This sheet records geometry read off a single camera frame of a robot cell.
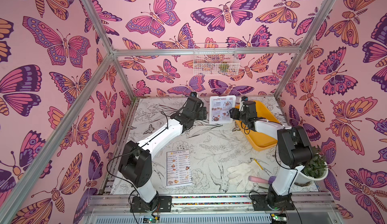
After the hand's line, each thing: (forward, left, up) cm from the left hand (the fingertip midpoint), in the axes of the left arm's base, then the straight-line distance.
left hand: (201, 109), depth 86 cm
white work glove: (-30, -21, -21) cm, 42 cm away
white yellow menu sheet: (-28, +13, -22) cm, 37 cm away
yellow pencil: (-24, -33, -21) cm, 46 cm away
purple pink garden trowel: (-33, -31, -19) cm, 50 cm away
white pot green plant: (-32, -52, -5) cm, 61 cm away
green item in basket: (+24, -14, +12) cm, 30 cm away
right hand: (+8, -23, -10) cm, 26 cm away
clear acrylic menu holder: (+8, -21, -6) cm, 23 cm away
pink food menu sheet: (+8, -13, -8) cm, 17 cm away
